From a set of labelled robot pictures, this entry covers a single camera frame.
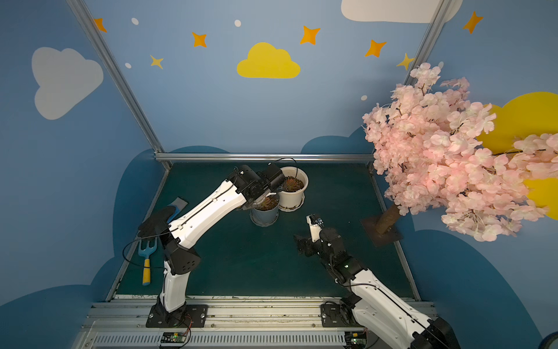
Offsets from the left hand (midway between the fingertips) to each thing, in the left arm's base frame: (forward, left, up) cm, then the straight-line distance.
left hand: (243, 186), depth 77 cm
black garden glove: (-1, +44, -28) cm, 52 cm away
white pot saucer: (+8, -19, -28) cm, 35 cm away
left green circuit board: (-43, +22, -28) cm, 56 cm away
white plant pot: (+8, -19, -19) cm, 28 cm away
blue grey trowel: (+10, +37, -29) cm, 48 cm away
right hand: (-9, -25, -15) cm, 30 cm away
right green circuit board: (-43, -40, -28) cm, 65 cm away
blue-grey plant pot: (-1, -8, -16) cm, 18 cm away
